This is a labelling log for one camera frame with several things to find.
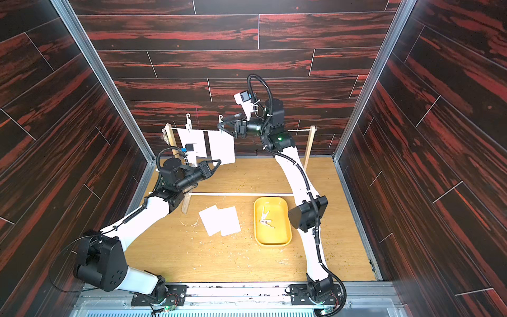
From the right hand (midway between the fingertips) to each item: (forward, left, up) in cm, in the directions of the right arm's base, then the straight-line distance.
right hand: (223, 120), depth 70 cm
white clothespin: (-17, -17, -44) cm, 50 cm away
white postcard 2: (-15, +11, -46) cm, 50 cm away
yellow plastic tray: (-17, -20, -45) cm, 52 cm away
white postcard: (-17, +1, -45) cm, 48 cm away
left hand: (-7, +2, -14) cm, 16 cm away
